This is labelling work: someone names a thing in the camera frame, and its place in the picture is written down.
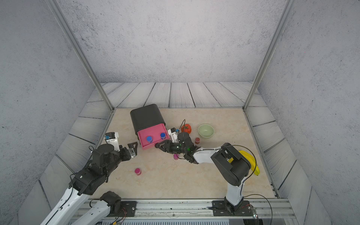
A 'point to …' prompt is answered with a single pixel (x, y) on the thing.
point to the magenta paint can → (138, 171)
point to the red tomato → (186, 128)
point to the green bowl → (206, 131)
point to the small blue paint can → (162, 135)
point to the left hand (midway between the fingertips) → (132, 144)
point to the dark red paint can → (197, 140)
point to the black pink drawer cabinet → (149, 125)
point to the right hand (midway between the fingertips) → (158, 148)
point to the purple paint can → (175, 157)
